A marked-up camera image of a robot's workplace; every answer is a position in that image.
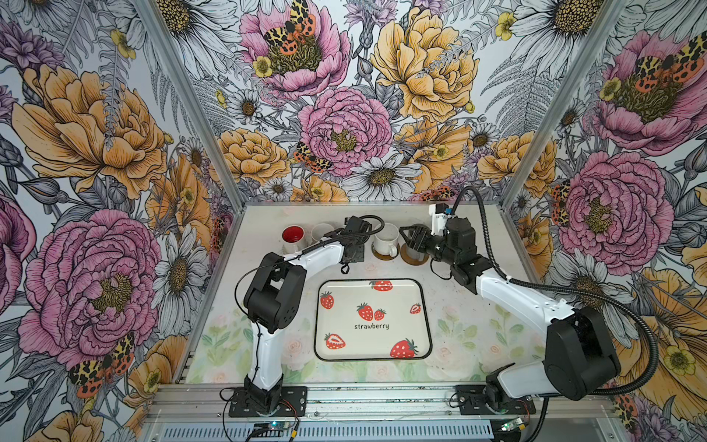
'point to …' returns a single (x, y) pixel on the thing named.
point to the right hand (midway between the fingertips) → (404, 238)
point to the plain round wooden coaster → (411, 261)
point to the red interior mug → (291, 238)
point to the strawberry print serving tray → (373, 319)
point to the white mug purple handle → (319, 229)
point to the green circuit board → (278, 425)
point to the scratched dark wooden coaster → (384, 257)
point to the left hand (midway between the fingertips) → (350, 258)
